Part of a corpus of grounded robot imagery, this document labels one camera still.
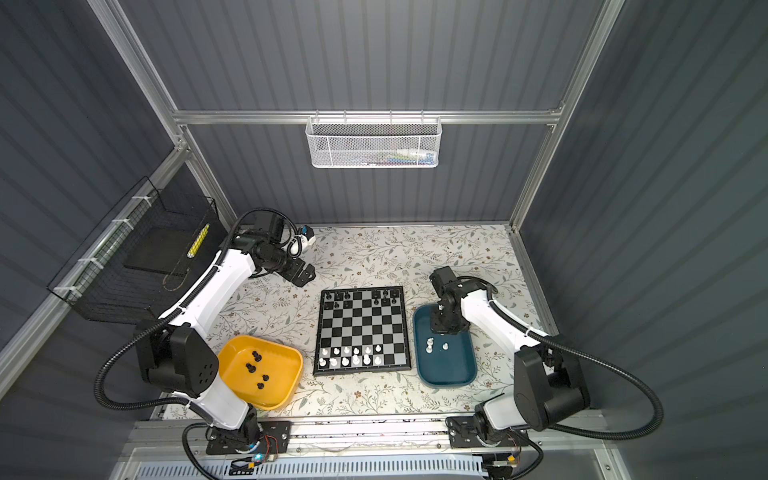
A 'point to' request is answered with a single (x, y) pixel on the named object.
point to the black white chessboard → (362, 330)
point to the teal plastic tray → (442, 360)
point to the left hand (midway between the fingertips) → (298, 266)
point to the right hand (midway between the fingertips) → (445, 329)
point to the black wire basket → (142, 258)
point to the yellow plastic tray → (266, 374)
